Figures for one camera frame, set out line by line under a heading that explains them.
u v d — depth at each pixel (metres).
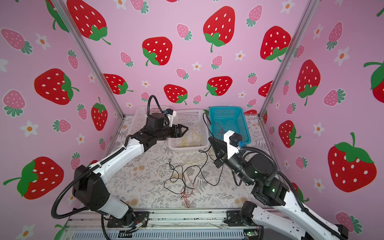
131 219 0.71
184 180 0.86
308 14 0.71
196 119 1.15
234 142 0.41
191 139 1.06
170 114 0.72
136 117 1.08
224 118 1.18
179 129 0.71
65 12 0.70
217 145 0.49
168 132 0.70
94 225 0.72
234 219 0.74
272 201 0.41
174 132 0.70
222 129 1.11
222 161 0.46
